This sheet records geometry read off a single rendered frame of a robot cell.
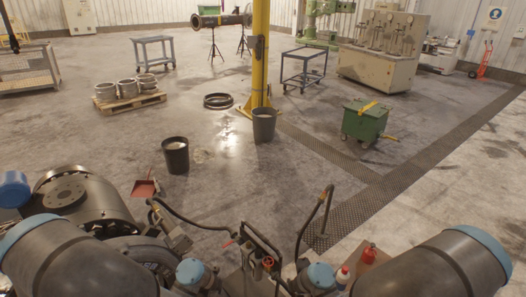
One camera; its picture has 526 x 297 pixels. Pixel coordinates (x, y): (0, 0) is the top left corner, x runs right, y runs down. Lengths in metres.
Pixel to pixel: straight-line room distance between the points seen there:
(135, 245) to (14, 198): 0.79
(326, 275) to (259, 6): 3.76
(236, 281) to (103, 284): 1.79
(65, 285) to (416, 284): 0.49
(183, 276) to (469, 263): 0.80
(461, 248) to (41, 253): 0.64
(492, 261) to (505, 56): 10.21
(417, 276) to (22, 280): 0.58
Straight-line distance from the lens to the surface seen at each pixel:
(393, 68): 6.22
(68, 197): 1.73
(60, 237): 0.52
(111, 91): 5.25
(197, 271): 0.99
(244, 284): 2.19
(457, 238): 0.54
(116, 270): 0.48
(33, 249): 0.53
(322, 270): 1.01
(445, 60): 9.62
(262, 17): 4.22
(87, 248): 0.49
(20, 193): 1.84
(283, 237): 2.47
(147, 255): 1.35
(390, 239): 2.73
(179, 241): 1.43
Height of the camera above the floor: 1.89
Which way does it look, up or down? 28 degrees down
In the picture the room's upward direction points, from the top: 2 degrees clockwise
